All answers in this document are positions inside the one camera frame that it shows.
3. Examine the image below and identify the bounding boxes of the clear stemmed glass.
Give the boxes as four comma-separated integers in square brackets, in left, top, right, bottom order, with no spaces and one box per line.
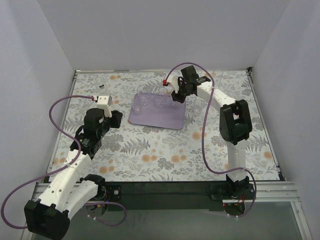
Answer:
[95,77,108,96]

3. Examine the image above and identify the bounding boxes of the faceted clear tumbler glass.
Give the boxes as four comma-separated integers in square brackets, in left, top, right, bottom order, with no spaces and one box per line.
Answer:
[137,84,151,105]

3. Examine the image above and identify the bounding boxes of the small clear glass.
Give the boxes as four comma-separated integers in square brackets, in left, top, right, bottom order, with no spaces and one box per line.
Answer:
[131,99,143,115]

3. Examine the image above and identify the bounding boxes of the tall clear glass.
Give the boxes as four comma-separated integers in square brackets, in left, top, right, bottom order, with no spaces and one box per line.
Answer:
[212,69,224,89]

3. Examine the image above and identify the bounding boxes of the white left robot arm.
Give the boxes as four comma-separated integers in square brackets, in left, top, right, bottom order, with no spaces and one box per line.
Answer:
[24,108,123,240]

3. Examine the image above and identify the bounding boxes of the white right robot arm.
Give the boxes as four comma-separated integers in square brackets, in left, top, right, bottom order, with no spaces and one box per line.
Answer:
[163,62,253,196]

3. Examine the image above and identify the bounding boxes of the lilac rectangular plastic tray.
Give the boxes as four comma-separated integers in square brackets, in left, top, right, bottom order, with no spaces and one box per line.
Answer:
[128,93,187,130]

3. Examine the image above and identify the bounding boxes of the floral patterned table mat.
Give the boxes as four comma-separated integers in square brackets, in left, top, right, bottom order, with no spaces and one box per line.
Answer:
[48,70,280,182]

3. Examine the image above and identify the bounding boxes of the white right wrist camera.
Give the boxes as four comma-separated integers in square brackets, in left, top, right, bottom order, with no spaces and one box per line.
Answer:
[162,76,180,93]

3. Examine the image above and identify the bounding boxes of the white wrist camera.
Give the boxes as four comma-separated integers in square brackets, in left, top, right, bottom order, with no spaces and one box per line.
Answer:
[162,76,180,93]
[97,95,112,118]

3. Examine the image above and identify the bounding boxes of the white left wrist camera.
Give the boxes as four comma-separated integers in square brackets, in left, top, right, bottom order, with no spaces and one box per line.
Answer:
[97,95,112,118]

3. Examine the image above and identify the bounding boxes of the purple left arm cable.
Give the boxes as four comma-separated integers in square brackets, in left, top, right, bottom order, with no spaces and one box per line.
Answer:
[0,95,128,230]

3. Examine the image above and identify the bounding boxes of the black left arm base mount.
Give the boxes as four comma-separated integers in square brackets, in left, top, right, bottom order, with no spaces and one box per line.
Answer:
[97,184,123,202]

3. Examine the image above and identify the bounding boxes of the aluminium table frame rail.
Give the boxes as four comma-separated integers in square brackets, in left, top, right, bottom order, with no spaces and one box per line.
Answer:
[21,177,300,240]

